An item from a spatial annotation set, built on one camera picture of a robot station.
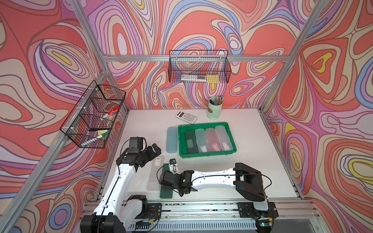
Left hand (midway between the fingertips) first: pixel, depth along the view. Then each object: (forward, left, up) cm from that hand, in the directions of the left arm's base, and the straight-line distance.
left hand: (156, 153), depth 82 cm
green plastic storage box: (+14, -15, -12) cm, 23 cm away
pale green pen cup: (+37, -38, +1) cm, 53 cm away
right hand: (-14, -9, -10) cm, 19 cm away
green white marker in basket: (+1, +25, +15) cm, 29 cm away
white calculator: (+39, -17, -11) cm, 43 cm away
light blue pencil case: (+16, -7, -11) cm, 21 cm away
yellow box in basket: (+41, -34, +22) cm, 58 cm away
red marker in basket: (+15, +22, +19) cm, 33 cm away
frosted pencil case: (-3, +1, -9) cm, 10 cm away
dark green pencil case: (+14, -21, -11) cm, 28 cm away
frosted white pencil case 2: (+16, -28, -11) cm, 34 cm away
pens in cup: (+41, -40, +4) cm, 57 cm away
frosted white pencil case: (+12, -43, -8) cm, 46 cm away
